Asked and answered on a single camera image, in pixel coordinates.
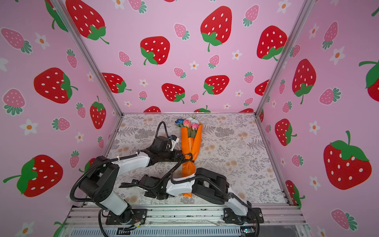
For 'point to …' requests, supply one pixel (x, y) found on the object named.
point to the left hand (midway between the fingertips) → (181, 153)
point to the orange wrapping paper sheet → (188, 145)
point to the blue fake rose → (179, 121)
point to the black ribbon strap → (181, 163)
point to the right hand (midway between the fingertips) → (146, 184)
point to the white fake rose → (194, 121)
